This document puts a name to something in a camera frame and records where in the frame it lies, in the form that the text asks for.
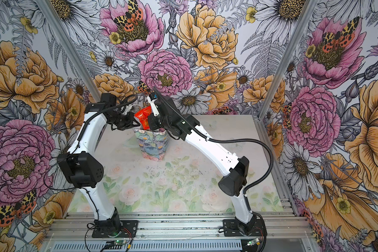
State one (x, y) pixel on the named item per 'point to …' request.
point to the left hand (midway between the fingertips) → (138, 128)
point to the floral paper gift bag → (153, 143)
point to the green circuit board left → (119, 242)
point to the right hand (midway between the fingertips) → (151, 121)
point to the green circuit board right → (252, 242)
